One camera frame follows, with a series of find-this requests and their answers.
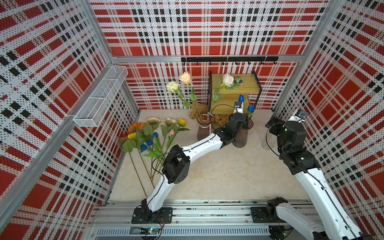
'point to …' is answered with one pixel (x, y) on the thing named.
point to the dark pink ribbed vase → (240, 141)
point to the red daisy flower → (123, 135)
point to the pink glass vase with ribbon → (204, 121)
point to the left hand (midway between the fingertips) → (247, 113)
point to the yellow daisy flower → (182, 122)
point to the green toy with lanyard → (237, 82)
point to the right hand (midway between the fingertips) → (283, 119)
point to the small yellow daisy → (131, 134)
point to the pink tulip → (172, 132)
